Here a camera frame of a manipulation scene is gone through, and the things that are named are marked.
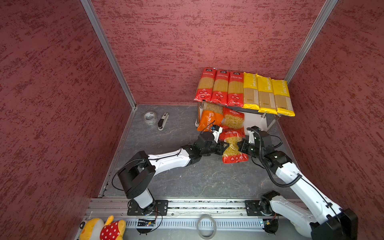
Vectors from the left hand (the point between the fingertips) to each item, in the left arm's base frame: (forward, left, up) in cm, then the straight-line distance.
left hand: (228, 148), depth 78 cm
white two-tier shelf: (+31, -24, -10) cm, 40 cm away
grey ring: (-30, +9, -18) cm, 36 cm away
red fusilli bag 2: (-3, -2, -1) cm, 4 cm away
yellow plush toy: (-35, +61, -10) cm, 71 cm away
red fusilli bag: (+23, -7, -6) cm, 25 cm away
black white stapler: (+29, +42, -13) cm, 53 cm away
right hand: (+1, -4, -1) cm, 4 cm away
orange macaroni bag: (+28, +7, -5) cm, 30 cm away
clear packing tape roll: (+34, +53, -16) cm, 65 cm away
